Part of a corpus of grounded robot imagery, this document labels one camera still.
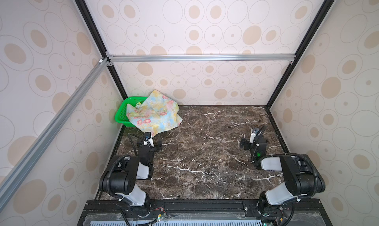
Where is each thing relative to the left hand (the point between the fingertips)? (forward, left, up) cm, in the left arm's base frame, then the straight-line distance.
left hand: (154, 134), depth 90 cm
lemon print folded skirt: (+30, +19, -6) cm, 36 cm away
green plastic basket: (+19, +28, -6) cm, 35 cm away
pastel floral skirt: (+19, +2, -2) cm, 19 cm away
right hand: (+1, -64, -5) cm, 65 cm away
